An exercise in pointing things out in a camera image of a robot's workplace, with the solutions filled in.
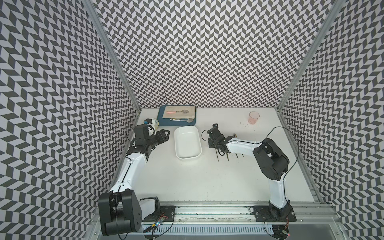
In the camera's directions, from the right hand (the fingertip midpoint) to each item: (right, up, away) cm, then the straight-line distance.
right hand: (214, 141), depth 99 cm
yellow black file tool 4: (+1, -8, -6) cm, 10 cm away
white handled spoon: (-17, +14, +12) cm, 25 cm away
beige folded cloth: (-16, +18, +16) cm, 29 cm away
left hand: (-28, +6, -15) cm, 33 cm away
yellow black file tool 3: (+8, -9, -5) cm, 13 cm away
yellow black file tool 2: (+6, -1, -35) cm, 36 cm away
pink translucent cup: (+28, +15, +6) cm, 33 cm away
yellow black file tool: (+16, +3, +3) cm, 16 cm away
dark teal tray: (-34, +12, +12) cm, 38 cm away
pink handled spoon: (-22, +21, +19) cm, 36 cm away
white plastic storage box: (-17, -2, -2) cm, 17 cm away
